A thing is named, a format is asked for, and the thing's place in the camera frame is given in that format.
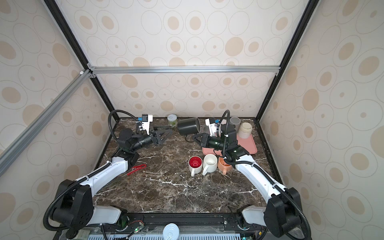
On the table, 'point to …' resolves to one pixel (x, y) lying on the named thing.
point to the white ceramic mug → (210, 162)
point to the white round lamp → (171, 231)
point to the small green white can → (172, 120)
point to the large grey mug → (235, 121)
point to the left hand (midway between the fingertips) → (172, 130)
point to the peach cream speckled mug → (224, 166)
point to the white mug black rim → (195, 165)
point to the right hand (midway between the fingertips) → (193, 138)
